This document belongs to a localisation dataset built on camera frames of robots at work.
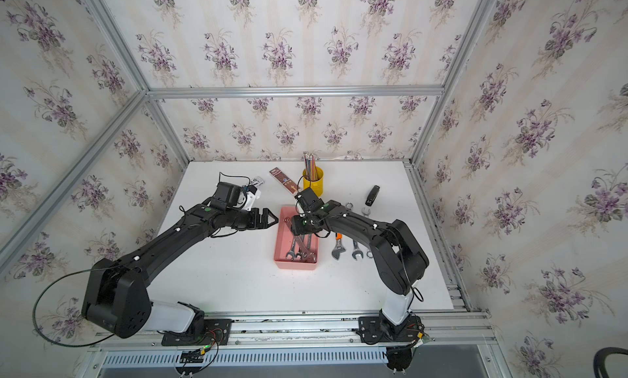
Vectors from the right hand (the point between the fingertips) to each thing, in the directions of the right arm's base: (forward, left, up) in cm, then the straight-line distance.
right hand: (298, 228), depth 89 cm
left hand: (-2, +9, +7) cm, 12 cm away
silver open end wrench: (-8, -4, -3) cm, 9 cm away
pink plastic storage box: (-1, +6, -6) cm, 9 cm away
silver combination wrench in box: (-6, +2, -7) cm, 9 cm away
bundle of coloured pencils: (+26, -4, +6) cm, 27 cm away
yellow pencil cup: (+21, -6, 0) cm, 22 cm away
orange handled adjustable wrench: (-5, -15, -7) cm, 18 cm away
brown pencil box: (+28, +9, -5) cm, 30 cm away
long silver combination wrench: (-5, -22, -7) cm, 24 cm away
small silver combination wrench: (-7, -1, -6) cm, 9 cm away
